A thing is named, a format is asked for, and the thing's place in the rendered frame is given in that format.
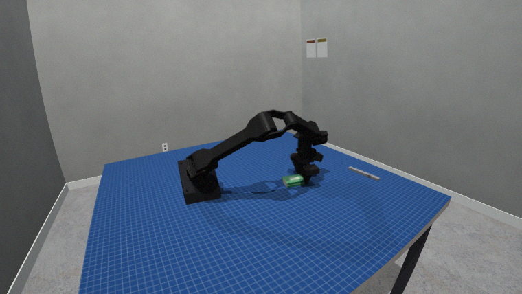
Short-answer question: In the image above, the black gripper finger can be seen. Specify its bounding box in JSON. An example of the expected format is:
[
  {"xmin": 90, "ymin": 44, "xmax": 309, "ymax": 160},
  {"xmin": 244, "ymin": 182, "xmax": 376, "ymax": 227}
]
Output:
[
  {"xmin": 302, "ymin": 171, "xmax": 312, "ymax": 185},
  {"xmin": 292, "ymin": 161, "xmax": 304, "ymax": 174}
]

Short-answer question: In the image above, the grey flat bar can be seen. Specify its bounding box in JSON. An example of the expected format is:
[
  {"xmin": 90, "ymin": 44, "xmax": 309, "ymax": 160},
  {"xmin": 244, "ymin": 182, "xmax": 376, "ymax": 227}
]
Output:
[{"xmin": 348, "ymin": 166, "xmax": 380, "ymax": 181}]

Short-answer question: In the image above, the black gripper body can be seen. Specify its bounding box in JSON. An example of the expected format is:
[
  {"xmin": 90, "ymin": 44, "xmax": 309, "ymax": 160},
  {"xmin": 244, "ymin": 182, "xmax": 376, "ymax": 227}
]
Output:
[{"xmin": 290, "ymin": 148, "xmax": 320, "ymax": 176}]

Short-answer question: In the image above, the green card box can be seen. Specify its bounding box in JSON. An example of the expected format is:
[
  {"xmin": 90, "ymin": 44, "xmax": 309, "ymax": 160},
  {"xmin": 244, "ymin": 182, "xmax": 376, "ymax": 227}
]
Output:
[{"xmin": 282, "ymin": 174, "xmax": 305, "ymax": 188}]

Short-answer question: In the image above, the blue grid work mat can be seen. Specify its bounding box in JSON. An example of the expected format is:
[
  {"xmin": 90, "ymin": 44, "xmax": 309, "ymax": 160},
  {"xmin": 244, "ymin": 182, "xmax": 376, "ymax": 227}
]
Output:
[{"xmin": 78, "ymin": 132, "xmax": 451, "ymax": 294}]

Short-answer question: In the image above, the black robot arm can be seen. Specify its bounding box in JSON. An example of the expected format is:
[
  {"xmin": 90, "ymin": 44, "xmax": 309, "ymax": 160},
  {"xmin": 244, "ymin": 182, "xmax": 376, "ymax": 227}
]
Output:
[{"xmin": 185, "ymin": 110, "xmax": 328, "ymax": 185}]

